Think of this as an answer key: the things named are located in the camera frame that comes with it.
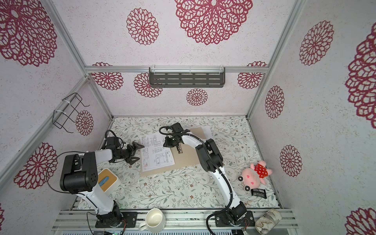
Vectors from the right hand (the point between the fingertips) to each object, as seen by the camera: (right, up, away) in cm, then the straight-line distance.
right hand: (163, 143), depth 103 cm
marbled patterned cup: (+54, -36, -33) cm, 73 cm away
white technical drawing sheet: (-5, -8, -5) cm, 11 cm away
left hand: (-13, -6, -7) cm, 16 cm away
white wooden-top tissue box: (-27, -19, -23) cm, 40 cm away
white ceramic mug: (0, -39, -27) cm, 47 cm away
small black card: (+56, -26, -22) cm, 66 cm away
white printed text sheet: (+32, +7, +9) cm, 34 cm away
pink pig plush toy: (+52, -17, -22) cm, 59 cm away
